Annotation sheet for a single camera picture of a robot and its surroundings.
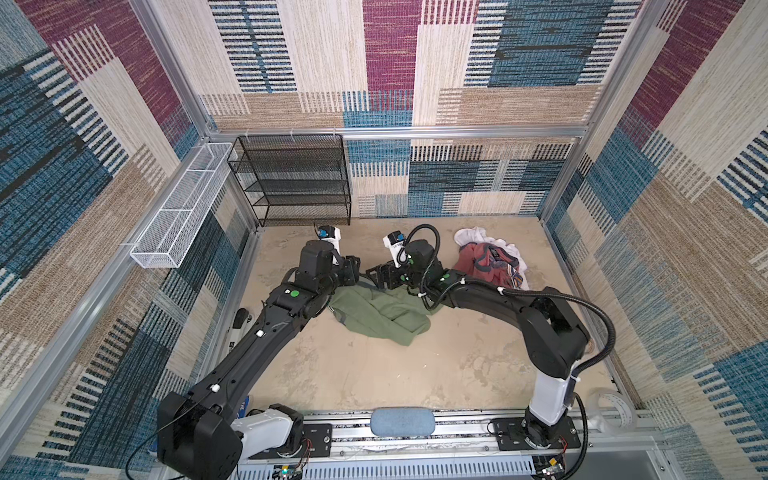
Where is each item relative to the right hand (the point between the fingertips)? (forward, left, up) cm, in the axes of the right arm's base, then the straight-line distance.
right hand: (378, 270), depth 88 cm
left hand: (-3, +6, +11) cm, 12 cm away
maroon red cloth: (+4, -34, -4) cm, 35 cm away
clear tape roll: (-35, -58, -15) cm, 70 cm away
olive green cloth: (-7, -4, -13) cm, 15 cm away
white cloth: (+23, -36, -12) cm, 44 cm away
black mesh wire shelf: (+38, +30, +4) cm, 49 cm away
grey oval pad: (-37, -5, -11) cm, 39 cm away
